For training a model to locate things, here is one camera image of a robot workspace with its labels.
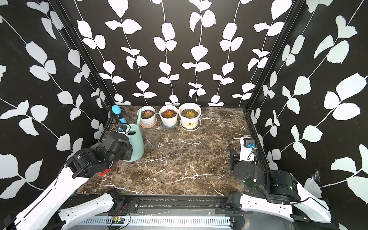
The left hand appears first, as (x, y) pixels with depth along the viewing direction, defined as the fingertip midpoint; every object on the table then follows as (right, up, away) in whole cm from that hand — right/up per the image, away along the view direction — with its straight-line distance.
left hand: (130, 144), depth 68 cm
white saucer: (+37, +8, +39) cm, 55 cm away
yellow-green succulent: (+30, +15, +33) cm, 47 cm away
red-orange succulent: (+15, +16, +36) cm, 42 cm away
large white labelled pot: (+28, +10, +33) cm, 44 cm away
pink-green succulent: (-2, +16, +36) cm, 39 cm away
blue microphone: (-18, +18, +22) cm, 34 cm away
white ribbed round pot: (-3, +11, +33) cm, 35 cm away
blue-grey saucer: (+14, +6, +38) cm, 41 cm away
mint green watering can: (+2, +4, +2) cm, 5 cm away
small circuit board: (-8, -39, +2) cm, 39 cm away
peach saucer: (-2, +7, +38) cm, 39 cm away
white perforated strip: (+14, -39, +2) cm, 42 cm away
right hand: (+47, 0, -7) cm, 47 cm away
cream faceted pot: (+14, +10, +33) cm, 38 cm away
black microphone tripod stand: (-26, +12, +38) cm, 48 cm away
